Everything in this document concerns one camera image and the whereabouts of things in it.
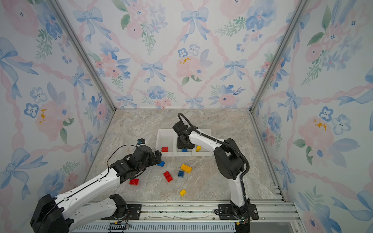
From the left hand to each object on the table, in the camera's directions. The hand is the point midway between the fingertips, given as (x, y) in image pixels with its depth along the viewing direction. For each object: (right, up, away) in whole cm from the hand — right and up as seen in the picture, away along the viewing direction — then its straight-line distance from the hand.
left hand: (156, 154), depth 82 cm
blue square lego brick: (+16, 0, +13) cm, 20 cm away
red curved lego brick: (+6, -14, +3) cm, 15 cm away
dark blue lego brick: (+13, -12, +4) cm, 19 cm away
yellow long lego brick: (+17, -10, +6) cm, 20 cm away
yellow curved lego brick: (+24, +1, +13) cm, 28 cm away
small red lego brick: (+2, +1, +14) cm, 14 cm away
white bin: (+2, +8, +20) cm, 22 cm away
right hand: (+15, +4, +12) cm, 20 cm away
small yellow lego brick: (+15, -20, -2) cm, 25 cm away
